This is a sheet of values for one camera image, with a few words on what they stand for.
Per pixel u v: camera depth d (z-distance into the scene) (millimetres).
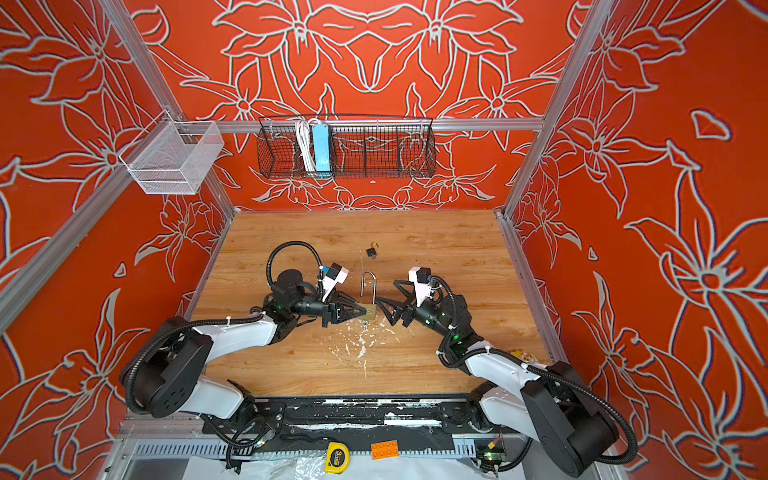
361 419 739
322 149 899
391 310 686
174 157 924
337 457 665
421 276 666
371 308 720
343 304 699
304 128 876
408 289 791
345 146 989
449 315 610
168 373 433
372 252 1068
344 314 711
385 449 683
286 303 669
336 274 685
